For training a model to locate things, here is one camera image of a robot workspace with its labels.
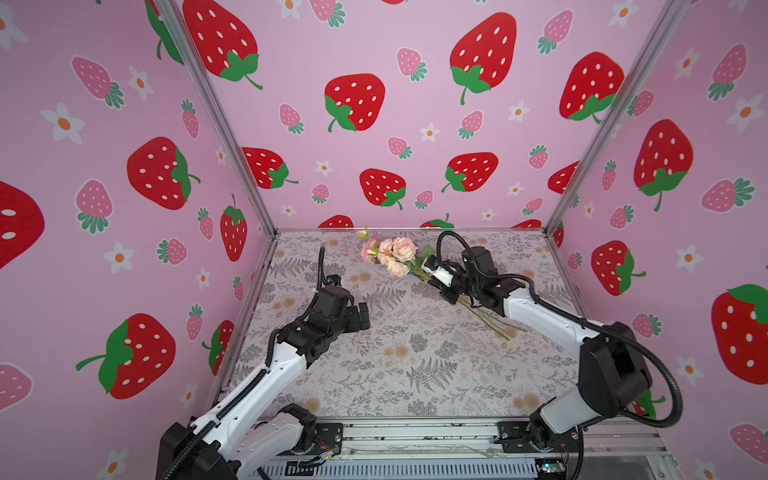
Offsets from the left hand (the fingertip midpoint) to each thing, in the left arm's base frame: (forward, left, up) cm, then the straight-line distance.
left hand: (357, 310), depth 81 cm
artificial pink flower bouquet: (+8, -13, +13) cm, 20 cm away
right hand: (+9, -20, +2) cm, 22 cm away
